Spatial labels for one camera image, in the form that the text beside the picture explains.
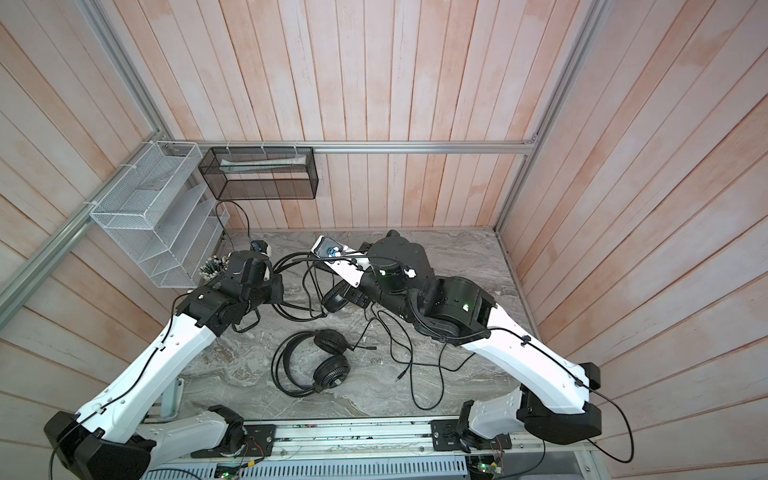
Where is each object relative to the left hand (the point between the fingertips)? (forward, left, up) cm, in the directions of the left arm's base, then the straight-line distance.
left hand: (278, 287), depth 76 cm
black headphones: (-6, -15, +4) cm, 17 cm away
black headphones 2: (-17, -14, -15) cm, 26 cm away
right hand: (-7, -19, +21) cm, 30 cm away
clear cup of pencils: (+12, +24, -7) cm, 27 cm away
